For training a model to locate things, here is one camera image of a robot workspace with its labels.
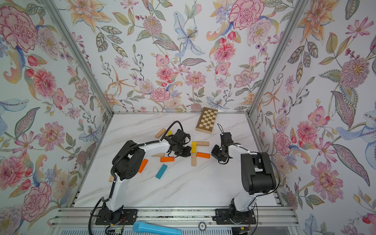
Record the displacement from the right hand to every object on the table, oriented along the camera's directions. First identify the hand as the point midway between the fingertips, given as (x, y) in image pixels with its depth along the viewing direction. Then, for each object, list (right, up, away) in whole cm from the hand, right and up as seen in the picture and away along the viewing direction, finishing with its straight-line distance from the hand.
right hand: (212, 152), depth 97 cm
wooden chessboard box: (-2, +21, +16) cm, 27 cm away
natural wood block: (-36, +12, +10) cm, 40 cm away
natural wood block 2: (-12, -4, -2) cm, 13 cm away
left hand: (-13, -1, -2) cm, 13 cm away
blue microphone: (-38, -30, -29) cm, 56 cm away
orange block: (-6, -2, -2) cm, 7 cm away
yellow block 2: (-12, +3, +3) cm, 13 cm away
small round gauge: (-9, -32, -25) cm, 42 cm away
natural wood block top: (-6, +5, +4) cm, 9 cm away
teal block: (-32, -11, -8) cm, 35 cm away
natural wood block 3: (-61, -14, -12) cm, 64 cm away
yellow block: (-26, +14, -24) cm, 38 cm away
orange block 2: (-29, -4, -4) cm, 30 cm away
